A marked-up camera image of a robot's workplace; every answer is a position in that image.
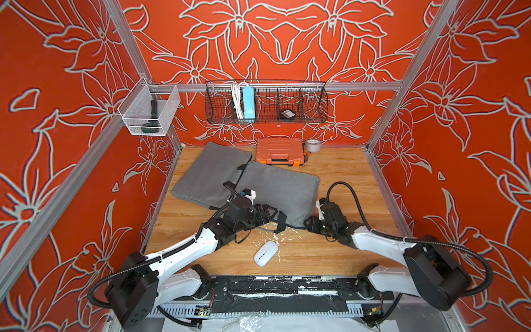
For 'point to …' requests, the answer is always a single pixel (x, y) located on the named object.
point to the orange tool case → (280, 151)
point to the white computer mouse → (266, 253)
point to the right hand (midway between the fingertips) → (305, 221)
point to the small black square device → (287, 113)
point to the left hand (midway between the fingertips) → (273, 212)
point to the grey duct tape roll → (313, 145)
